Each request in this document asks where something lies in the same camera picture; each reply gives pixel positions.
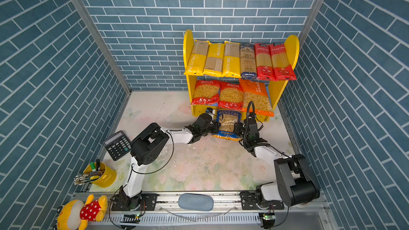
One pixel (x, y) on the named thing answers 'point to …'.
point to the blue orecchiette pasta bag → (227, 119)
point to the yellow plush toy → (74, 214)
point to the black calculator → (117, 145)
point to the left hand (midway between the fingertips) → (221, 124)
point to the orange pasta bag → (255, 91)
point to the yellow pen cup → (100, 175)
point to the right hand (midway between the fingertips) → (235, 122)
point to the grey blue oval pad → (196, 202)
